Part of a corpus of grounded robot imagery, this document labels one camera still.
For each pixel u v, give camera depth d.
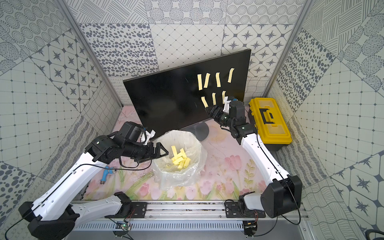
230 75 0.74
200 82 0.69
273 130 0.86
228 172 0.89
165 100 0.91
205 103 0.76
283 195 0.40
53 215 0.38
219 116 0.67
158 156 0.57
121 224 0.71
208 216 0.73
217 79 0.71
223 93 0.80
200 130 1.05
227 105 0.70
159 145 0.60
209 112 0.70
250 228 0.72
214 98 0.78
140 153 0.56
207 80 0.70
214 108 0.68
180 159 0.72
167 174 0.58
